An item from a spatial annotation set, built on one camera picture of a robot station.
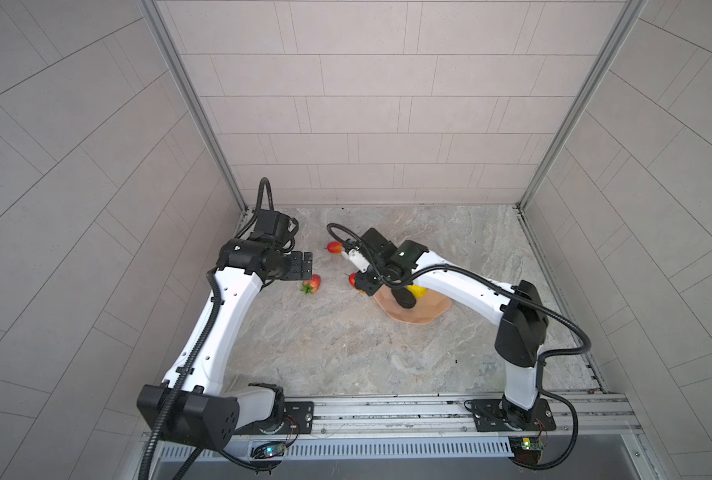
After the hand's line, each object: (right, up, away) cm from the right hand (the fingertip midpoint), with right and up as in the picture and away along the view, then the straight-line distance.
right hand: (363, 278), depth 82 cm
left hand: (-16, +5, -7) cm, 18 cm away
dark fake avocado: (+12, -7, +5) cm, 15 cm away
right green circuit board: (+38, -37, -14) cm, 55 cm away
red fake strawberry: (-16, -4, +9) cm, 19 cm away
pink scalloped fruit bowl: (+19, -11, +7) cm, 23 cm away
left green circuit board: (-20, -35, -17) cm, 44 cm away
